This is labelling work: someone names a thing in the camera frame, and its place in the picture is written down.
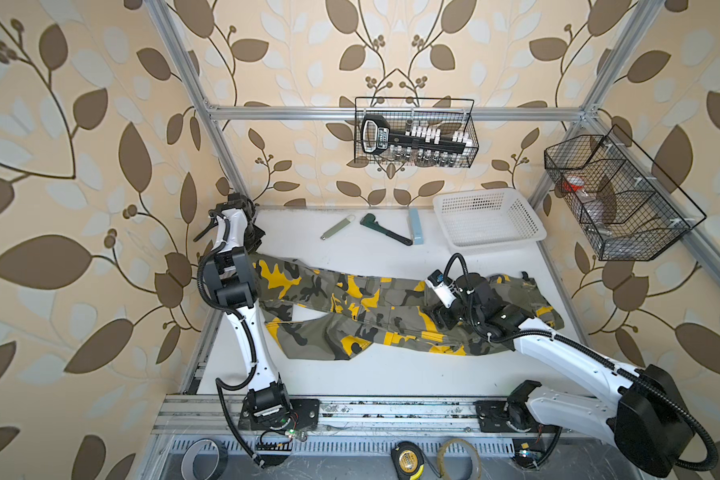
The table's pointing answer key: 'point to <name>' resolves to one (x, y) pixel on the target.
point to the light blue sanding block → (416, 226)
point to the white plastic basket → (477, 220)
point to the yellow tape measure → (408, 459)
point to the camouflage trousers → (339, 314)
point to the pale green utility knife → (337, 227)
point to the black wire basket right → (626, 208)
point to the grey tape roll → (187, 471)
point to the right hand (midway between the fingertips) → (435, 303)
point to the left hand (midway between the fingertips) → (255, 243)
